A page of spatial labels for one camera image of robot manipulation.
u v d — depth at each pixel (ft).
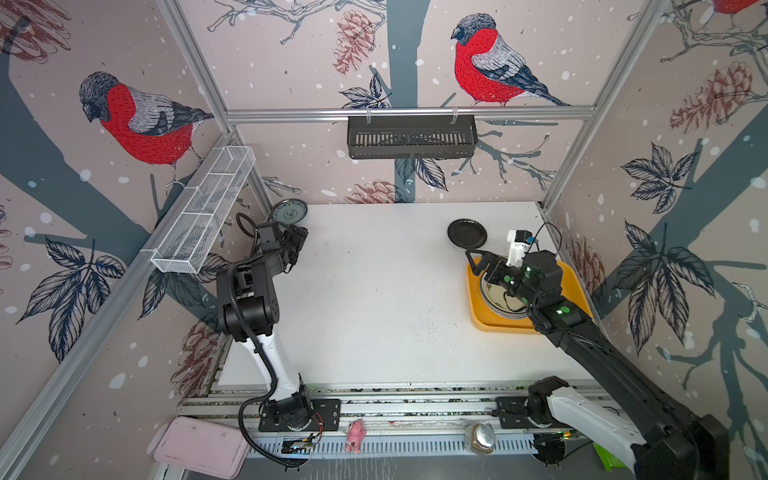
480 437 2.04
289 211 4.00
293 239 3.02
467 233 3.77
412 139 3.43
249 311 1.75
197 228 2.44
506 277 2.18
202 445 2.23
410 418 2.44
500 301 2.89
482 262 2.21
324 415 2.41
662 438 1.29
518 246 2.24
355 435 2.26
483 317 2.94
